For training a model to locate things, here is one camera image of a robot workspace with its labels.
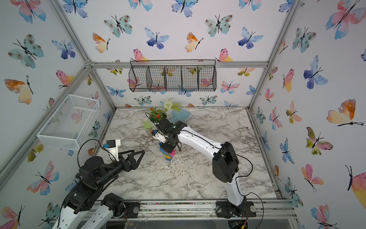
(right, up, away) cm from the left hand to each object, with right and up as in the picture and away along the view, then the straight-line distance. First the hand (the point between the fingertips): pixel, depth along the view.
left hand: (140, 151), depth 67 cm
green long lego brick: (+9, -5, +18) cm, 21 cm away
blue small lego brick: (+10, -10, +24) cm, 28 cm away
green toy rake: (-8, +10, +41) cm, 43 cm away
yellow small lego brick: (+10, -8, +20) cm, 24 cm away
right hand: (+10, 0, +15) cm, 19 cm away
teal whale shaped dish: (+17, +19, +48) cm, 54 cm away
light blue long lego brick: (+7, -3, +17) cm, 18 cm away
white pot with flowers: (+1, +19, +29) cm, 35 cm away
